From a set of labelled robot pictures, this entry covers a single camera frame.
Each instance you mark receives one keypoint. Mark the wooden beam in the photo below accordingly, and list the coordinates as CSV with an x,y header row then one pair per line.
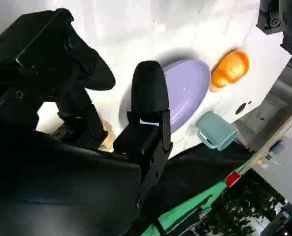
x,y
271,137

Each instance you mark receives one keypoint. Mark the orange and white bread roll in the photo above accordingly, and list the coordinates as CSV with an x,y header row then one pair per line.
x,y
232,71

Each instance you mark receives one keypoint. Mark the lilac plate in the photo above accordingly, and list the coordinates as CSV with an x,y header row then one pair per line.
x,y
185,86

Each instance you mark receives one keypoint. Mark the black backdrop cloth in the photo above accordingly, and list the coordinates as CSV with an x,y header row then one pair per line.
x,y
200,172

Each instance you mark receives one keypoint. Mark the grey cabinet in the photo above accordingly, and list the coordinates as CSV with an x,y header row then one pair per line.
x,y
276,98

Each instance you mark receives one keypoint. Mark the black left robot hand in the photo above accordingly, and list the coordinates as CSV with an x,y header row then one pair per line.
x,y
271,19

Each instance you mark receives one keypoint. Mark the beige towel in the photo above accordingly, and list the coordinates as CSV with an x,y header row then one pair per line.
x,y
110,143

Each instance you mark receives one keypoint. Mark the red box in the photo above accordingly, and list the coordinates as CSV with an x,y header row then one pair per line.
x,y
232,179

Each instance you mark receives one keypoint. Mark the green leafy plant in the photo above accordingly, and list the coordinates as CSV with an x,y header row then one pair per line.
x,y
244,206

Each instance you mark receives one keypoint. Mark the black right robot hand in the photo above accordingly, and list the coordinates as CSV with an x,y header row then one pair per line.
x,y
37,184

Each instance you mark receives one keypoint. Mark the pale green mug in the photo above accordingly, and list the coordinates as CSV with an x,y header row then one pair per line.
x,y
217,129

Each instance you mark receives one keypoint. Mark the green cloth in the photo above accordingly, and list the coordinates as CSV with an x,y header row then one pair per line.
x,y
185,211

